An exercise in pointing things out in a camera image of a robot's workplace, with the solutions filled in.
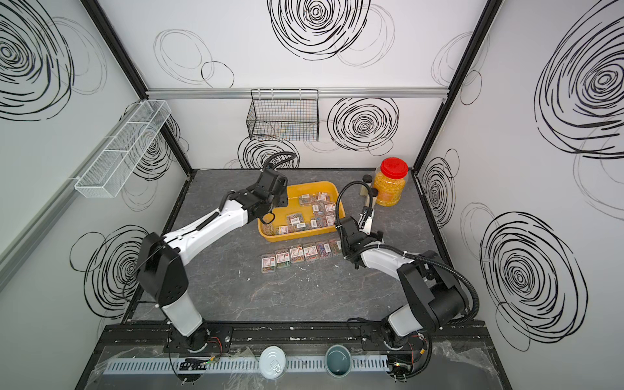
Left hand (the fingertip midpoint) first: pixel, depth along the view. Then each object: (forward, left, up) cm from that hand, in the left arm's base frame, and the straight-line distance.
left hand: (280, 193), depth 87 cm
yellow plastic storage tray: (+5, -11, -17) cm, 21 cm away
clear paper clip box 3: (-15, -12, -18) cm, 26 cm away
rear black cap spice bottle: (+17, -35, -9) cm, 40 cm away
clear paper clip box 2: (-13, -17, -17) cm, 27 cm away
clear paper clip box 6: (-20, +3, -16) cm, 26 cm away
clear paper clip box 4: (-16, -7, -17) cm, 24 cm away
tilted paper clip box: (-6, +5, -15) cm, 17 cm away
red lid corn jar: (+13, -43, -6) cm, 46 cm away
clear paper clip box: (-11, -21, -17) cm, 30 cm away
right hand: (-8, -33, -11) cm, 36 cm away
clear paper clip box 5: (-17, -2, -17) cm, 24 cm away
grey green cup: (-48, -21, -18) cm, 55 cm away
